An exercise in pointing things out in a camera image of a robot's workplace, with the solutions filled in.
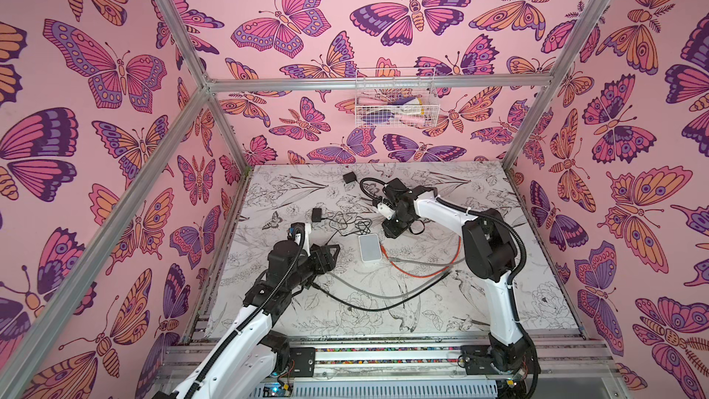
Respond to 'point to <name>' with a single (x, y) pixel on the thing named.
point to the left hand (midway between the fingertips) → (332, 245)
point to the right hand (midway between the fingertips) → (391, 227)
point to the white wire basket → (396, 97)
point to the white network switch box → (369, 247)
